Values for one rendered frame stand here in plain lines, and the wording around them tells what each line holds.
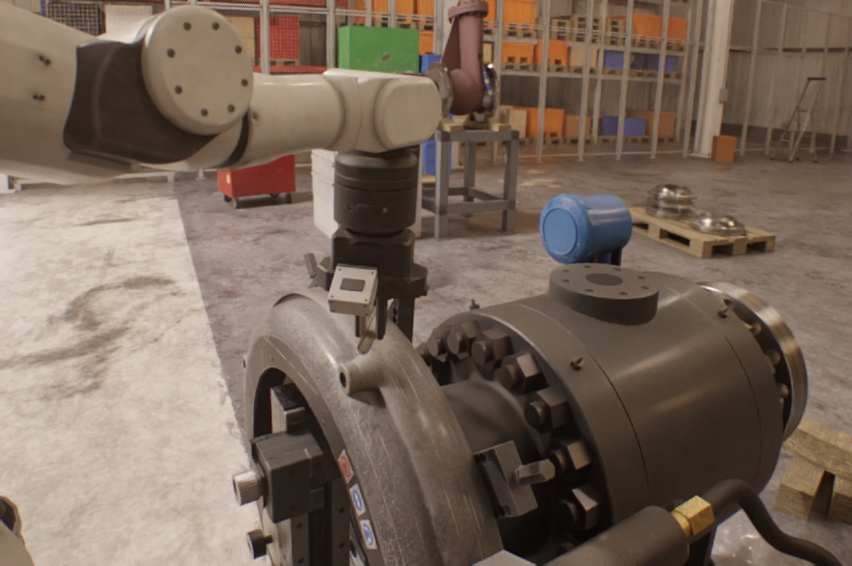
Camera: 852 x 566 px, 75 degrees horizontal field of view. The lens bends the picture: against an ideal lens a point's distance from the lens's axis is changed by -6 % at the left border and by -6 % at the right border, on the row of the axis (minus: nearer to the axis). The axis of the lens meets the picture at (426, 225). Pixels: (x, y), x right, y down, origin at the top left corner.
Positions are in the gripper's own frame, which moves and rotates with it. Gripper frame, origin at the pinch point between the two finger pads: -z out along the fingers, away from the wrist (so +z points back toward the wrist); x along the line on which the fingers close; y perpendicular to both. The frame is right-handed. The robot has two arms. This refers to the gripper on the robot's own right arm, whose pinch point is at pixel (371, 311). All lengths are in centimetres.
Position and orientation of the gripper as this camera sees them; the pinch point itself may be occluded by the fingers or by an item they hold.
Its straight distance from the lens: 67.3
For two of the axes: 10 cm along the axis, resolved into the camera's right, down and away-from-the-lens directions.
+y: 1.2, -2.9, 9.5
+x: 9.9, 1.0, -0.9
